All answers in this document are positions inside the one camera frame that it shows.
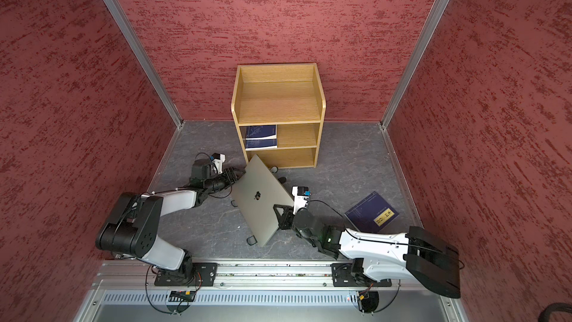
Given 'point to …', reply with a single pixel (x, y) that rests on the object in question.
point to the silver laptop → (256, 194)
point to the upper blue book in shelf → (261, 132)
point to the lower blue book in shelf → (253, 144)
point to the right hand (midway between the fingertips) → (274, 212)
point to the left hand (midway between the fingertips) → (243, 177)
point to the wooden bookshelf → (289, 95)
